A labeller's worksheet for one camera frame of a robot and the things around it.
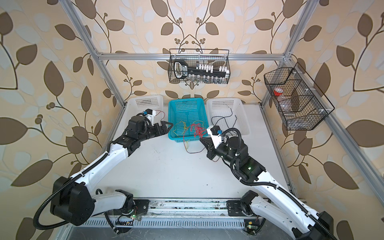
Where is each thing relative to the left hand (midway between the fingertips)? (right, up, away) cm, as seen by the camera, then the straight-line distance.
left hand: (169, 124), depth 79 cm
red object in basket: (+59, +18, +2) cm, 62 cm away
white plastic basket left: (-31, +15, +36) cm, 50 cm away
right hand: (+17, -7, -11) cm, 22 cm away
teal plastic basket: (+7, +3, +33) cm, 34 cm away
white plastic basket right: (+38, +7, +36) cm, 53 cm away
